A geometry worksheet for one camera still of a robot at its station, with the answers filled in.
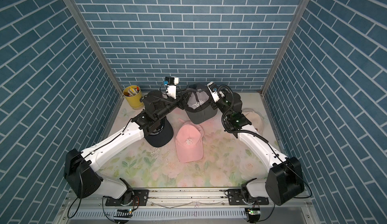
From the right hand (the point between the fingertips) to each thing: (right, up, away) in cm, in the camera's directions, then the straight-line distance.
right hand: (215, 88), depth 76 cm
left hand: (-10, -2, -7) cm, 13 cm away
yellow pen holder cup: (-55, -1, +29) cm, 62 cm away
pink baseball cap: (-14, -30, +11) cm, 35 cm away
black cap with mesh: (-9, -9, +7) cm, 14 cm away
